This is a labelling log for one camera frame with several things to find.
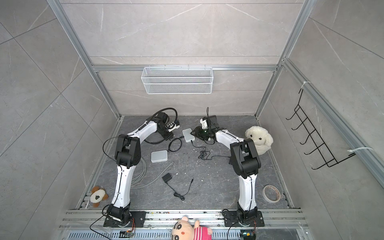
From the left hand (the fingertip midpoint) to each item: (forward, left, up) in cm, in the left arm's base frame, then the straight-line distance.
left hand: (171, 132), depth 106 cm
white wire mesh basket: (+24, -6, +27) cm, 37 cm away
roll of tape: (-44, -58, -3) cm, 73 cm away
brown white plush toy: (-41, +37, 0) cm, 55 cm away
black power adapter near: (-33, 0, -1) cm, 33 cm away
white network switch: (-1, -11, -2) cm, 12 cm away
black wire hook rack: (-41, -69, +31) cm, 86 cm away
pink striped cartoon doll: (-59, -10, +5) cm, 60 cm away
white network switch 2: (-18, +7, -2) cm, 19 cm away
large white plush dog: (-19, -55, +16) cm, 60 cm away
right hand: (-6, -15, +6) cm, 18 cm away
